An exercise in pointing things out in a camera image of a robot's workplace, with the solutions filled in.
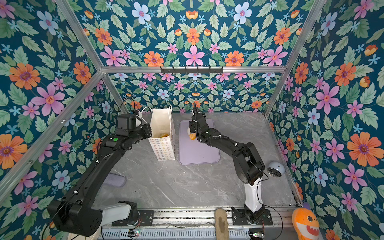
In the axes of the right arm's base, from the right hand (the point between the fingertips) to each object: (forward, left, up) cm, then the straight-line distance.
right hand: (194, 119), depth 92 cm
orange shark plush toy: (-55, -51, -11) cm, 75 cm away
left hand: (-13, +20, +11) cm, 27 cm away
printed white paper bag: (-1, +23, -13) cm, 26 cm away
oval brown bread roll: (-3, +2, -14) cm, 15 cm away
